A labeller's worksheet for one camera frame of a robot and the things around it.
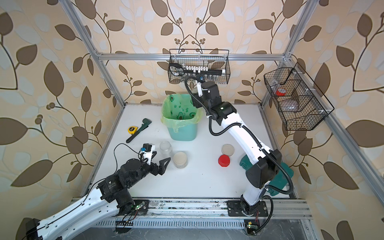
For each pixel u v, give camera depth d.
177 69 0.84
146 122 1.08
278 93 0.82
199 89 0.65
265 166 0.43
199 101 0.53
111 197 0.53
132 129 1.04
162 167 0.66
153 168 0.65
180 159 0.90
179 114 1.02
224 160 0.89
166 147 0.85
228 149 0.96
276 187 0.47
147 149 0.63
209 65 0.96
